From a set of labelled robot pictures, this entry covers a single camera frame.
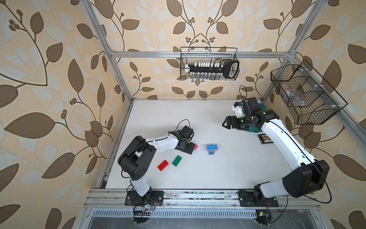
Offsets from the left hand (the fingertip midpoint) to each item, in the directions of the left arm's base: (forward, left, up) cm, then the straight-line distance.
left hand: (190, 148), depth 91 cm
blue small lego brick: (-2, -13, -2) cm, 14 cm away
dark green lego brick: (-8, +8, -1) cm, 11 cm away
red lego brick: (-11, +16, -1) cm, 20 cm away
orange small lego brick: (-2, -14, +1) cm, 14 cm away
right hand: (+6, -22, +19) cm, 29 cm away
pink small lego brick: (+2, -3, -2) cm, 4 cm away
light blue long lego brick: (-1, -13, +5) cm, 14 cm away
